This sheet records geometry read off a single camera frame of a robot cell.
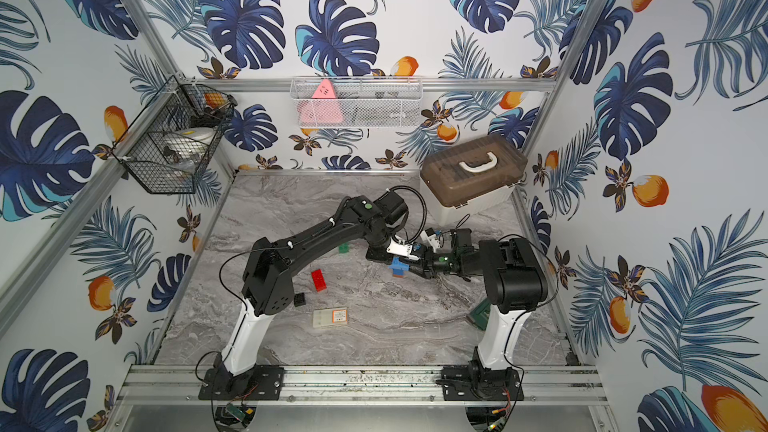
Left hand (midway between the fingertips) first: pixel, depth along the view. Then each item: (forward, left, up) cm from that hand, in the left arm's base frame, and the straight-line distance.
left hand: (390, 247), depth 87 cm
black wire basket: (+16, +65, +19) cm, 70 cm away
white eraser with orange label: (-18, +15, -10) cm, 26 cm away
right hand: (-1, -5, -7) cm, 9 cm away
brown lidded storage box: (+20, -22, +9) cm, 31 cm away
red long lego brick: (-8, +21, -9) cm, 24 cm away
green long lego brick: (-14, +9, +22) cm, 27 cm away
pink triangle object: (+32, +23, +24) cm, 46 cm away
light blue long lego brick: (-4, -3, -5) cm, 7 cm away
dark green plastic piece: (-14, -27, -10) cm, 32 cm away
